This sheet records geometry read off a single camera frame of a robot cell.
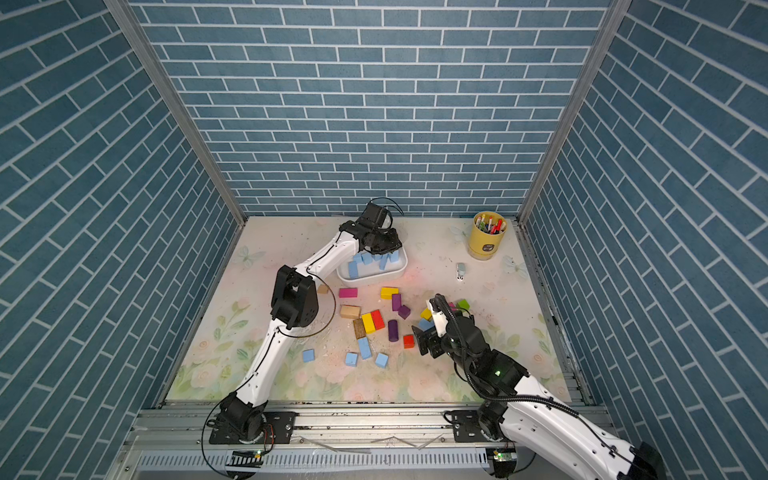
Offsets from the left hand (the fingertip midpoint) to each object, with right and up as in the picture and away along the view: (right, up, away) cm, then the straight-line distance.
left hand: (408, 246), depth 102 cm
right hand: (+5, -20, -24) cm, 31 cm away
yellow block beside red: (-11, -23, -10) cm, 28 cm away
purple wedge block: (-4, -18, -6) cm, 19 cm away
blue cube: (-17, -31, -19) cm, 40 cm away
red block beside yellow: (-10, -23, -9) cm, 26 cm away
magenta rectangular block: (-20, -15, -4) cm, 25 cm away
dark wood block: (-15, -25, -11) cm, 31 cm away
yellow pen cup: (+28, +5, +1) cm, 28 cm away
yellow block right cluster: (+6, -21, -9) cm, 24 cm away
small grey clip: (+18, -9, -1) cm, 20 cm away
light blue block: (-5, -4, +3) cm, 7 cm away
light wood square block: (-19, -20, -9) cm, 29 cm away
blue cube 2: (-8, -32, -19) cm, 38 cm away
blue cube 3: (-29, -31, -17) cm, 46 cm away
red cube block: (0, -28, -14) cm, 31 cm away
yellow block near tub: (-7, -15, -5) cm, 18 cm away
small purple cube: (-1, -21, -8) cm, 22 cm away
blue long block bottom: (-13, -30, -15) cm, 36 cm away
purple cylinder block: (-5, -26, -13) cm, 29 cm away
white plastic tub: (-14, -7, +3) cm, 16 cm away
